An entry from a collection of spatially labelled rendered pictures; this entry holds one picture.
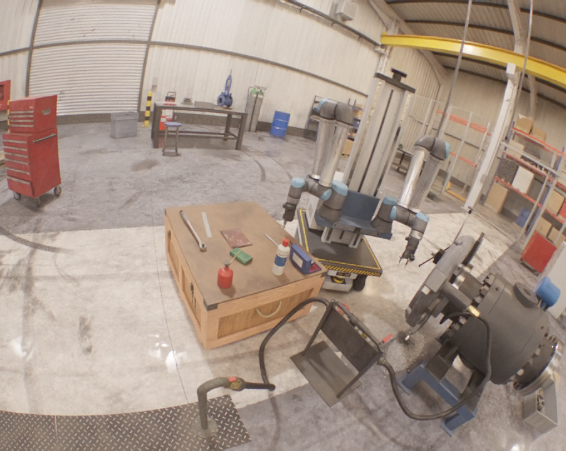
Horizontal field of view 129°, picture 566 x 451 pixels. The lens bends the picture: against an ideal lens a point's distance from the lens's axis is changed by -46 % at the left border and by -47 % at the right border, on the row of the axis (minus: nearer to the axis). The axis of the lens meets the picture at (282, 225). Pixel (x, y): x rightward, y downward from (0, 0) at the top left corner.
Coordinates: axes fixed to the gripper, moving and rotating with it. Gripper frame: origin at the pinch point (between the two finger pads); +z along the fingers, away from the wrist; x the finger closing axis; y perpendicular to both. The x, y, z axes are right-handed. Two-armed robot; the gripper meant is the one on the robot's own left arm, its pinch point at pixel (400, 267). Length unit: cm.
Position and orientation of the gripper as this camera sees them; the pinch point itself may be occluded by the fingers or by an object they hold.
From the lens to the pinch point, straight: 168.3
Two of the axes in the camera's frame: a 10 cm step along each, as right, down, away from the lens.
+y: 0.1, 0.9, -10.0
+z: -3.7, 9.3, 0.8
